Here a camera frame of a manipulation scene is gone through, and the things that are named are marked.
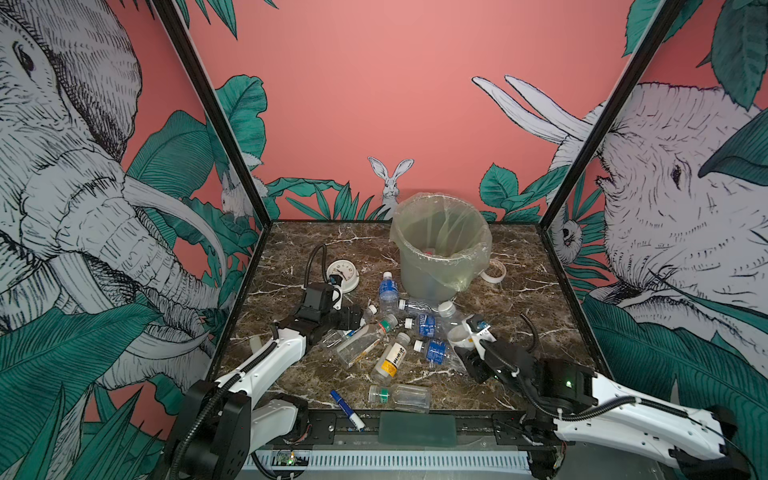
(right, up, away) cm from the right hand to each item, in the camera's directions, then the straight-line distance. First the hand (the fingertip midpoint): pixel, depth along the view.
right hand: (460, 343), depth 71 cm
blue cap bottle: (-18, +8, +26) cm, 32 cm away
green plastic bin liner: (+2, +26, +32) cm, 41 cm away
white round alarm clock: (-32, +15, +29) cm, 46 cm away
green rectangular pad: (-10, -22, +2) cm, 24 cm away
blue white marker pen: (-28, -19, +5) cm, 34 cm away
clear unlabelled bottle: (-8, +5, +21) cm, 23 cm away
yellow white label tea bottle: (-18, -10, +8) cm, 22 cm away
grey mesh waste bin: (+2, +25, +33) cm, 41 cm away
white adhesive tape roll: (+19, +12, +33) cm, 40 cm away
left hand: (-29, +6, +15) cm, 34 cm away
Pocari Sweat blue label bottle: (-6, +1, +16) cm, 18 cm away
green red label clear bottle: (-26, -6, +16) cm, 31 cm away
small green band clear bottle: (-11, -18, +8) cm, 22 cm away
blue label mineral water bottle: (-4, -6, +10) cm, 13 cm away
